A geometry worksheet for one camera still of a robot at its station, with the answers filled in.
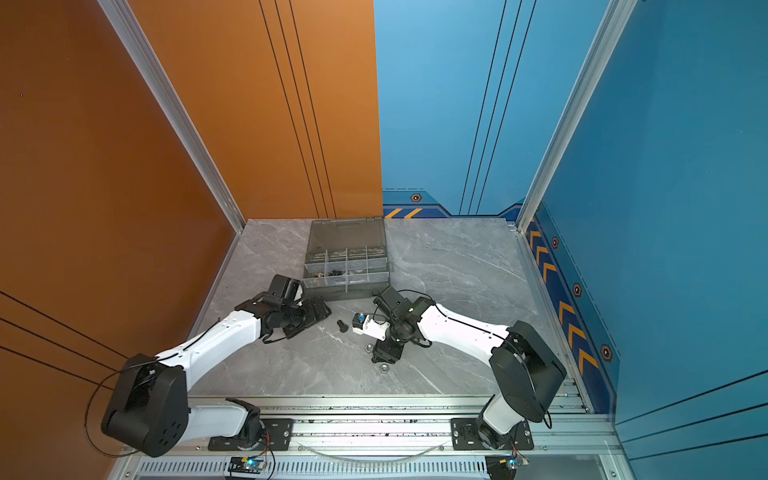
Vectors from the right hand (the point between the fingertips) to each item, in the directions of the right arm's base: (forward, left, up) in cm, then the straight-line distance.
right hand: (378, 348), depth 82 cm
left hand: (+10, +17, +1) cm, 20 cm away
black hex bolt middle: (+9, +11, -4) cm, 15 cm away
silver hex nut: (+2, +3, -4) cm, 6 cm away
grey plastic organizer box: (+33, +13, -1) cm, 35 cm away
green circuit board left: (-26, +30, -6) cm, 40 cm away
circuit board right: (-26, -31, -8) cm, 41 cm away
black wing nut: (-4, -1, -6) cm, 7 cm away
